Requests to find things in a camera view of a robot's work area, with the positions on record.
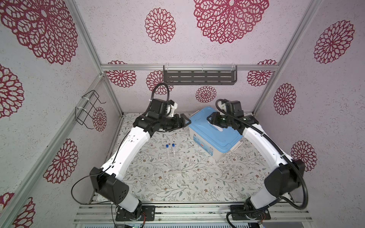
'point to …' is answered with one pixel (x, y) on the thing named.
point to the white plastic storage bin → (208, 147)
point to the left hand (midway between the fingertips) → (185, 125)
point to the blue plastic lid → (218, 137)
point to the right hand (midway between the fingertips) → (210, 116)
